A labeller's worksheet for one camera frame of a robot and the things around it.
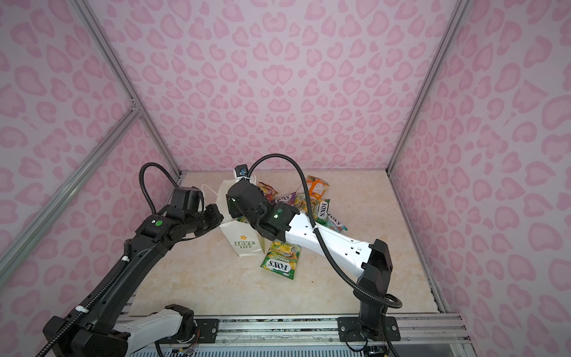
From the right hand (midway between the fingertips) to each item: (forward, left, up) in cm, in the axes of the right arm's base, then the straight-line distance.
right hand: (236, 194), depth 71 cm
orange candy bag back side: (+27, -28, -29) cm, 48 cm away
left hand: (-2, +5, -8) cm, 10 cm away
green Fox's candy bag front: (-10, -13, -28) cm, 32 cm away
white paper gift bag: (-7, 0, -14) cm, 16 cm away
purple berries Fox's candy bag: (+18, -15, -26) cm, 35 cm away
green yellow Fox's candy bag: (+14, -29, -28) cm, 42 cm away
